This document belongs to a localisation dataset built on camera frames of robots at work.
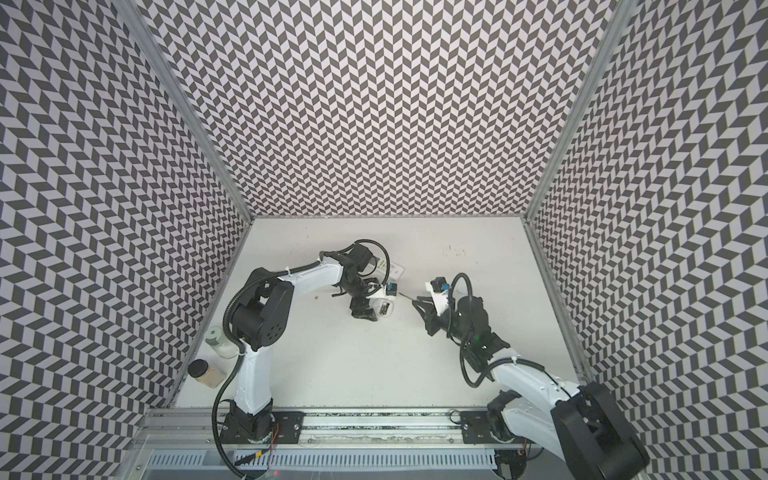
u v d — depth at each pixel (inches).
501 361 21.7
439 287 27.3
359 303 33.3
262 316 21.0
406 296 33.5
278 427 28.0
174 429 29.0
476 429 28.8
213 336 30.2
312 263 25.3
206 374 28.7
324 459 27.3
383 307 36.5
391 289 32.5
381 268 33.3
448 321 27.9
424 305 31.7
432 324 28.2
